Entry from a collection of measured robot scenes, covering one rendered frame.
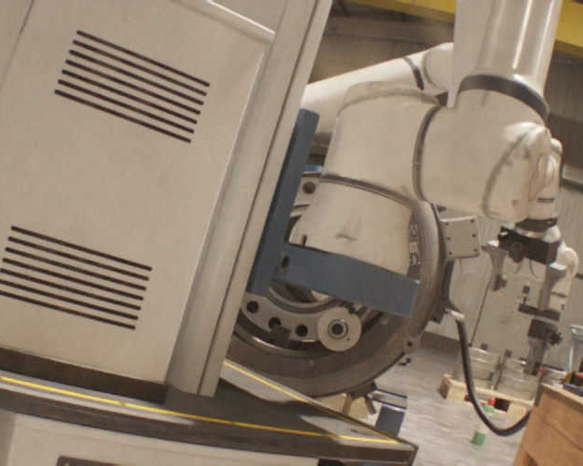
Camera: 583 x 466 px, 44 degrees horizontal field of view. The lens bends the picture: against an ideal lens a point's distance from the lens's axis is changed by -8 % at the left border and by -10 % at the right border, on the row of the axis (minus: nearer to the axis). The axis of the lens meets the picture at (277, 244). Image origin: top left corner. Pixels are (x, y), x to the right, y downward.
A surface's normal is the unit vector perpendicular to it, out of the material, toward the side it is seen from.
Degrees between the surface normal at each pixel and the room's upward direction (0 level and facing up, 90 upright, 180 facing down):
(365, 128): 90
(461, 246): 90
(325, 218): 68
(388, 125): 87
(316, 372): 90
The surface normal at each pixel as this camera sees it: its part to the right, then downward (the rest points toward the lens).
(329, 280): -0.76, -0.25
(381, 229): 0.41, -0.30
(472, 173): -0.55, 0.23
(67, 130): 0.58, 0.14
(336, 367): -0.17, -0.10
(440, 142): -0.46, -0.19
